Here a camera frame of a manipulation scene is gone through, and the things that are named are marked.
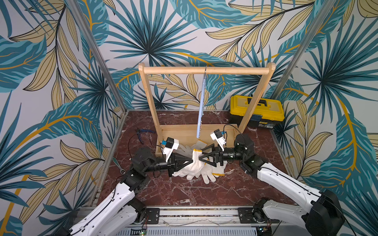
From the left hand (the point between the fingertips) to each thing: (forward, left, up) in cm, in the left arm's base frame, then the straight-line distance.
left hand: (190, 164), depth 60 cm
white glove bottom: (+9, -12, -29) cm, 32 cm away
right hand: (+5, -4, -3) cm, 8 cm away
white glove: (-1, -1, -4) cm, 4 cm away
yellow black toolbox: (+42, -52, -14) cm, 68 cm away
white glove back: (+26, -6, -27) cm, 38 cm away
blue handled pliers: (+36, +37, -28) cm, 59 cm away
